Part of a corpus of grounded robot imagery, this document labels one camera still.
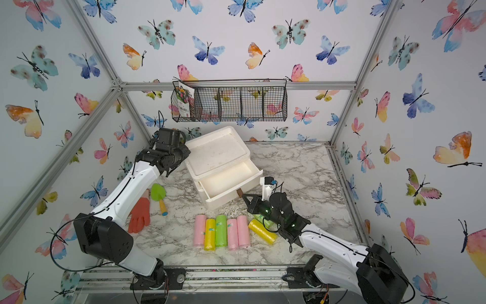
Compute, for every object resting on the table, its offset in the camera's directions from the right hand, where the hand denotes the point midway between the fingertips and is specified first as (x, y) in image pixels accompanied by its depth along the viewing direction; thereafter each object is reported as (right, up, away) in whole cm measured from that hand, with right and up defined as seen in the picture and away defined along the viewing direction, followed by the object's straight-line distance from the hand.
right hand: (243, 195), depth 75 cm
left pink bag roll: (-20, -17, +9) cm, 27 cm away
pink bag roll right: (0, -17, +8) cm, 19 cm away
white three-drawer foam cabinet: (-10, +13, +7) cm, 18 cm away
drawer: (-9, +2, +6) cm, 11 cm away
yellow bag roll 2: (+6, -16, +10) cm, 19 cm away
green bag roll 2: (+11, -15, +11) cm, 22 cm away
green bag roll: (-10, -17, +8) cm, 21 cm away
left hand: (-24, +19, +8) cm, 32 cm away
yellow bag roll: (-14, -21, +4) cm, 26 cm away
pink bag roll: (-5, -18, +8) cm, 21 cm away
